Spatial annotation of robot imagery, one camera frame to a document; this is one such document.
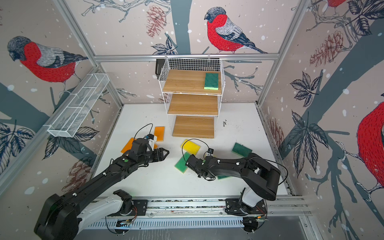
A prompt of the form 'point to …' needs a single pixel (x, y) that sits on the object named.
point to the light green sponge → (180, 165)
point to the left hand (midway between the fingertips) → (165, 153)
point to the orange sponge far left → (128, 145)
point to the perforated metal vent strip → (168, 223)
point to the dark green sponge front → (220, 177)
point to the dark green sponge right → (241, 150)
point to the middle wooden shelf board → (193, 104)
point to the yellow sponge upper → (190, 147)
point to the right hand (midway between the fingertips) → (202, 173)
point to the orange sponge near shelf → (159, 131)
